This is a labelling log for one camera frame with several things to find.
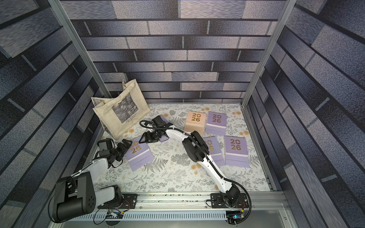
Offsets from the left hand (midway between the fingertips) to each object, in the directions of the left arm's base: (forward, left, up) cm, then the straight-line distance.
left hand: (129, 144), depth 91 cm
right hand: (+3, -7, -2) cm, 8 cm away
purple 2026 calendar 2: (+3, -22, +4) cm, 23 cm away
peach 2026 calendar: (+22, -44, -3) cm, 49 cm away
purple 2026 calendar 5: (-3, -70, -4) cm, 70 cm away
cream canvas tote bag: (+17, +9, +11) cm, 22 cm away
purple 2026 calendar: (-5, -6, -3) cm, 9 cm away
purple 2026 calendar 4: (-3, -56, -1) cm, 56 cm away
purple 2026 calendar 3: (+21, -60, -4) cm, 64 cm away
